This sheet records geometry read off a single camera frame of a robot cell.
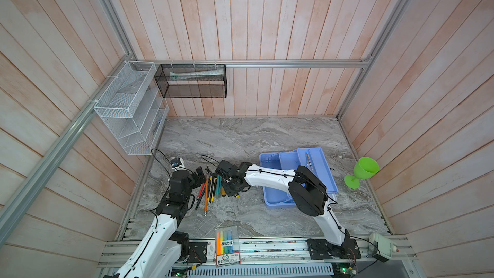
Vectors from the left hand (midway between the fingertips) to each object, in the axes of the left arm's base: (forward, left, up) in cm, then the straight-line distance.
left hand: (193, 173), depth 84 cm
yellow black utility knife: (-2, -8, -10) cm, 12 cm away
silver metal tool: (+7, -53, 0) cm, 53 cm away
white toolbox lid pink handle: (-27, -75, -6) cm, 80 cm away
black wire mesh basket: (+49, +6, +15) cm, 52 cm away
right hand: (-3, -16, -11) cm, 20 cm away
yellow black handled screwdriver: (-7, -19, -9) cm, 22 cm away
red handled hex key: (-6, -2, -10) cm, 12 cm away
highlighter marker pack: (-27, -16, -8) cm, 32 cm away
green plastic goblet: (0, -73, +6) cm, 74 cm away
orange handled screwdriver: (-6, -5, -10) cm, 13 cm away
